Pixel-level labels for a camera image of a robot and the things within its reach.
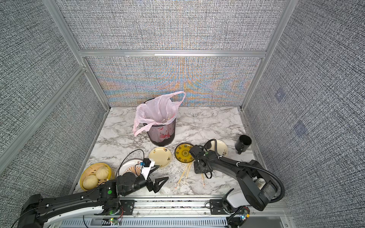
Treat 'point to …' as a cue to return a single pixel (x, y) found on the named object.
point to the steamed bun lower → (90, 182)
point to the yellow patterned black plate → (182, 152)
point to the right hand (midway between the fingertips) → (199, 166)
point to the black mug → (243, 143)
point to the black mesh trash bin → (162, 135)
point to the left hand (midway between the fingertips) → (165, 173)
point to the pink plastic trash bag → (162, 109)
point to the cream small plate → (161, 156)
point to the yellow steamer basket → (91, 170)
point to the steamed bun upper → (101, 173)
